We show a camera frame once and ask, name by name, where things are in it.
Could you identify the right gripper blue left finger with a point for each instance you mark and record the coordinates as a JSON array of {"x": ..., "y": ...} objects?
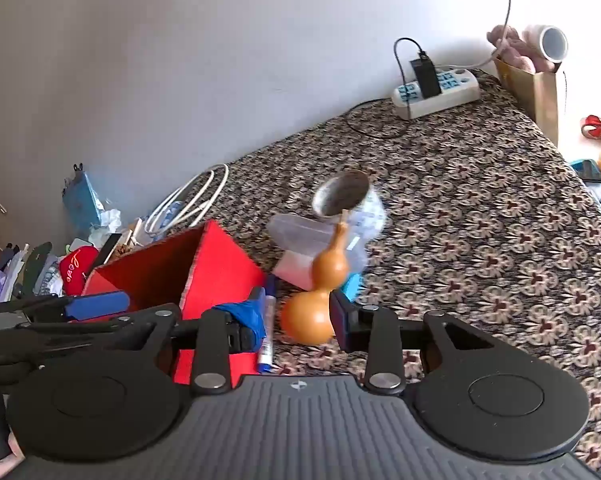
[{"x": 245, "y": 322}]

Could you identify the white cup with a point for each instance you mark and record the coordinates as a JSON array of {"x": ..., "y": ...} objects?
[{"x": 549, "y": 41}]

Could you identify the floral patterned tablecloth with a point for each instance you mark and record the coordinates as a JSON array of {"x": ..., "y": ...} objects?
[{"x": 485, "y": 220}]

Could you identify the blue white marker pen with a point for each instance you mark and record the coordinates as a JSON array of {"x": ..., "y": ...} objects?
[{"x": 268, "y": 313}]

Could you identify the black power adapter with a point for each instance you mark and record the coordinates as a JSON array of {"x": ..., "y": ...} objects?
[{"x": 426, "y": 75}]

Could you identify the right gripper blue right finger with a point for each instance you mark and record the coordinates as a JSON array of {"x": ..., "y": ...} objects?
[{"x": 352, "y": 324}]

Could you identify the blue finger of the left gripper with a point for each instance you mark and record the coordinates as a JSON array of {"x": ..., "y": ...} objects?
[{"x": 86, "y": 308}]

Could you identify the clear plastic container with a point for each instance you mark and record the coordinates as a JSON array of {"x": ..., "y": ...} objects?
[{"x": 301, "y": 239}]

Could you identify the orange calabash gourd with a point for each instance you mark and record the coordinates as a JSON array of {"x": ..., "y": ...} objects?
[{"x": 305, "y": 317}]

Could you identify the red cardboard box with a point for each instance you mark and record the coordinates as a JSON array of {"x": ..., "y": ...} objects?
[{"x": 189, "y": 273}]

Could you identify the brown paper bag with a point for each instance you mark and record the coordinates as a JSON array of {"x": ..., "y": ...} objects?
[{"x": 542, "y": 96}]

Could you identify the blue gift bag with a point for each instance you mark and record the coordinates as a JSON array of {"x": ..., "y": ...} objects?
[{"x": 81, "y": 202}]

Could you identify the pink plush toy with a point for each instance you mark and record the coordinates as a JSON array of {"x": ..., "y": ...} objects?
[{"x": 516, "y": 52}]

